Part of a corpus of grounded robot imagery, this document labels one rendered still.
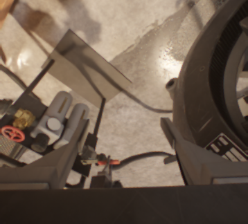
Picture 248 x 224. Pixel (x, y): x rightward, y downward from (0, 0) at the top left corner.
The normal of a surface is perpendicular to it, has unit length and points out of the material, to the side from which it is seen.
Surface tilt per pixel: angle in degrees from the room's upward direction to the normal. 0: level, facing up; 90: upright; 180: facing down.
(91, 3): 0
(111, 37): 0
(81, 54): 0
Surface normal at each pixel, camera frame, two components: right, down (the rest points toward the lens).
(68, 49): -0.09, 0.65
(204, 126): -0.72, -0.57
